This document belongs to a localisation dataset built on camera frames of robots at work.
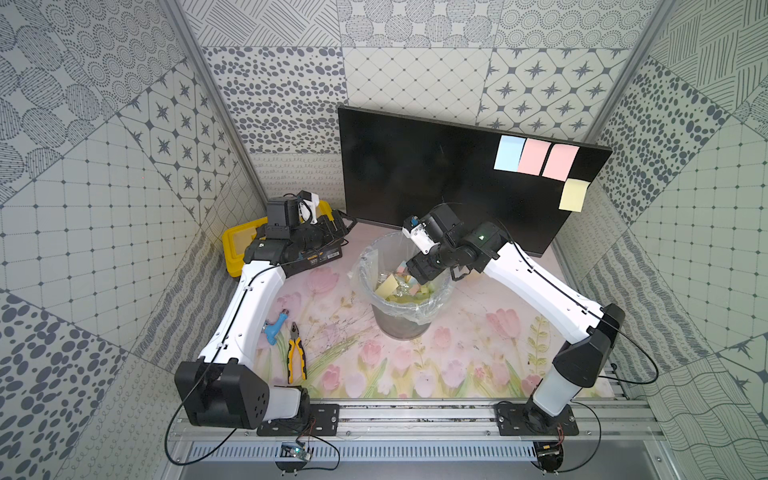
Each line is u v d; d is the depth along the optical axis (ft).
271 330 2.89
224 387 1.27
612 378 1.58
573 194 2.22
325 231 2.18
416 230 2.17
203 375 1.25
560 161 2.09
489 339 2.89
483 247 1.63
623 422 2.46
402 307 2.15
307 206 2.05
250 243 1.79
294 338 2.83
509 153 2.13
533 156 2.09
